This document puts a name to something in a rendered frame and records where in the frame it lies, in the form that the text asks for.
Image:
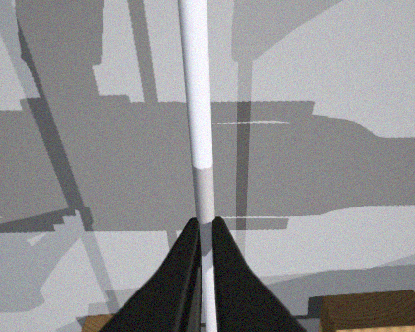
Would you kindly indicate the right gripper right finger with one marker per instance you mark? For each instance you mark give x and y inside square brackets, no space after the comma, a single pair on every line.
[242,302]

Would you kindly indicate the light wooden block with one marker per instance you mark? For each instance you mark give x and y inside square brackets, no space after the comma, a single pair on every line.
[388,311]
[96,322]

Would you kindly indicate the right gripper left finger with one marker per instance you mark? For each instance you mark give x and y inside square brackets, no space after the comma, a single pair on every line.
[164,302]

